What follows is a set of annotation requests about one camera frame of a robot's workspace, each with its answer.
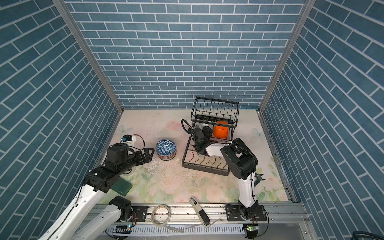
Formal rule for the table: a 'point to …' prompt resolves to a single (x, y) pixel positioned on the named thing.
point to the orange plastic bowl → (219, 131)
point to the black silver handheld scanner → (201, 213)
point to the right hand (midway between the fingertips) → (207, 129)
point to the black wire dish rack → (212, 120)
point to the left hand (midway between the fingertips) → (148, 151)
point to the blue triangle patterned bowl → (165, 147)
